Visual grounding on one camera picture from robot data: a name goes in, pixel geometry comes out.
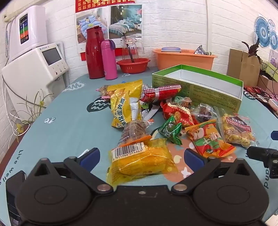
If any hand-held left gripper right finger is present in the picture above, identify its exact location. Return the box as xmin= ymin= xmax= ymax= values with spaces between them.
xmin=171 ymin=148 xmax=253 ymax=194

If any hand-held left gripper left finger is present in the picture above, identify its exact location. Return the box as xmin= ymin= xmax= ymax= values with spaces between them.
xmin=27 ymin=147 xmax=114 ymax=194

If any clear dark dates packet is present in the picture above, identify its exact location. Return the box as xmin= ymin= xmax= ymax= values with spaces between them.
xmin=191 ymin=104 xmax=220 ymax=125

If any red snack packet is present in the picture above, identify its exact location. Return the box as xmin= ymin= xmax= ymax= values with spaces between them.
xmin=160 ymin=102 xmax=196 ymax=127

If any yellow corn packet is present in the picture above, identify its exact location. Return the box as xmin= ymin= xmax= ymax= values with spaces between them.
xmin=106 ymin=138 xmax=177 ymax=188

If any clear brown pastry packet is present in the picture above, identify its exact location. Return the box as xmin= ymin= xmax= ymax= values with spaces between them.
xmin=118 ymin=119 xmax=155 ymax=146

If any yellow cake packet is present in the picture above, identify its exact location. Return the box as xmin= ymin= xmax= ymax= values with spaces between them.
xmin=108 ymin=79 xmax=144 ymax=129

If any green cardboard box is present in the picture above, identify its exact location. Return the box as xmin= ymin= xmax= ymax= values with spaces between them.
xmin=152 ymin=64 xmax=244 ymax=113

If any red striped sausage packet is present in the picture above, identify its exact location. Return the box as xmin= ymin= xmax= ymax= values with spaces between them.
xmin=140 ymin=84 xmax=182 ymax=103

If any orange green snack packet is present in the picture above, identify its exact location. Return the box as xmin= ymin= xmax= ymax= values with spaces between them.
xmin=185 ymin=120 xmax=236 ymax=159

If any clear popcorn packet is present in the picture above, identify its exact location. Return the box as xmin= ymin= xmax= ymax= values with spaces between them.
xmin=218 ymin=112 xmax=257 ymax=148

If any small green snack packet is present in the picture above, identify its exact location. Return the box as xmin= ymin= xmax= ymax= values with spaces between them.
xmin=157 ymin=116 xmax=183 ymax=145

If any teal printed tablecloth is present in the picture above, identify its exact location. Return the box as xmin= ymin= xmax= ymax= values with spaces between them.
xmin=0 ymin=72 xmax=278 ymax=226

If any red plaid cloth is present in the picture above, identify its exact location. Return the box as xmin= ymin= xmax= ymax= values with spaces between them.
xmin=243 ymin=86 xmax=278 ymax=118

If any small cardboard box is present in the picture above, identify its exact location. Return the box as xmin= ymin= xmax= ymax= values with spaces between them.
xmin=257 ymin=75 xmax=278 ymax=94

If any green brown snack packet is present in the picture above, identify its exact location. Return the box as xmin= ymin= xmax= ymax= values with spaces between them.
xmin=173 ymin=96 xmax=193 ymax=107

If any white green snack packet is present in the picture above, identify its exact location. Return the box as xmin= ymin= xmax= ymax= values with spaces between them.
xmin=140 ymin=101 xmax=160 ymax=120

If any green white box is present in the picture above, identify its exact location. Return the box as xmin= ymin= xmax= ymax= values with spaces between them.
xmin=263 ymin=62 xmax=278 ymax=76

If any clear nut packet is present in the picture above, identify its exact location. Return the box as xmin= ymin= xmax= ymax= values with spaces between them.
xmin=96 ymin=85 xmax=113 ymax=99

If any grass plant in pot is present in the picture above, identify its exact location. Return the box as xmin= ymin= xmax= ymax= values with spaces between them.
xmin=12 ymin=89 xmax=54 ymax=136

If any large cardboard box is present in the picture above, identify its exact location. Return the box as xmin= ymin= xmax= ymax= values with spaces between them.
xmin=227 ymin=49 xmax=262 ymax=86

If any purple leaf plant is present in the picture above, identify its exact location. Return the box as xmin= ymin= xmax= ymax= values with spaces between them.
xmin=242 ymin=38 xmax=262 ymax=64

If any medium blue patterned plate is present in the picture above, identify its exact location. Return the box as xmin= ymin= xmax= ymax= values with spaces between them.
xmin=269 ymin=30 xmax=278 ymax=50

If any pink bottle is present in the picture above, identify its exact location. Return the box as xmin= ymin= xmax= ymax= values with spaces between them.
xmin=100 ymin=39 xmax=118 ymax=80

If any red plastic basket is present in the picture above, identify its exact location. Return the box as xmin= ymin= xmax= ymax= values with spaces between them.
xmin=117 ymin=58 xmax=151 ymax=74

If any orange plastic basin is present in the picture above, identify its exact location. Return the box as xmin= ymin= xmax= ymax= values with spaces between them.
xmin=152 ymin=48 xmax=218 ymax=71

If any red thermos jug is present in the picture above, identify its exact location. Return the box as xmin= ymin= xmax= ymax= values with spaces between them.
xmin=85 ymin=26 xmax=106 ymax=80

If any white machine with screen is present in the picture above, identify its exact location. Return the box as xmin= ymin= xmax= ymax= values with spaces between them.
xmin=2 ymin=41 xmax=70 ymax=122

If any large blue patterned plate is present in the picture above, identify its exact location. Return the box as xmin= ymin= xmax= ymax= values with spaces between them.
xmin=255 ymin=17 xmax=271 ymax=47

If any steel bowl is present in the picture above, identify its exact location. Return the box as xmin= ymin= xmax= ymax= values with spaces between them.
xmin=194 ymin=45 xmax=207 ymax=55

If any small blue patterned plate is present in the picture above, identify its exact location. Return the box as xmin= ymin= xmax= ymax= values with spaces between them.
xmin=268 ymin=19 xmax=277 ymax=33

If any bowl with blue lid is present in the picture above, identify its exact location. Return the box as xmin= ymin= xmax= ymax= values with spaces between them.
xmin=161 ymin=47 xmax=182 ymax=53

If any glass pitcher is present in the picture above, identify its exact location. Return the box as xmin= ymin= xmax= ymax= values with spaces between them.
xmin=122 ymin=37 xmax=145 ymax=61

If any white water purifier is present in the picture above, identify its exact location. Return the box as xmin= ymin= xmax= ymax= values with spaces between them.
xmin=7 ymin=5 xmax=48 ymax=61

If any white wall pipe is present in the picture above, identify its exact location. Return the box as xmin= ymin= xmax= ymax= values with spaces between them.
xmin=205 ymin=0 xmax=211 ymax=70

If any white hose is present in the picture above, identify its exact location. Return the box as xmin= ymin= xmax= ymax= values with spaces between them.
xmin=2 ymin=21 xmax=22 ymax=136

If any wall poster with bedding pictures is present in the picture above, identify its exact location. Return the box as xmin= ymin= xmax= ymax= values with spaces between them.
xmin=75 ymin=0 xmax=144 ymax=62

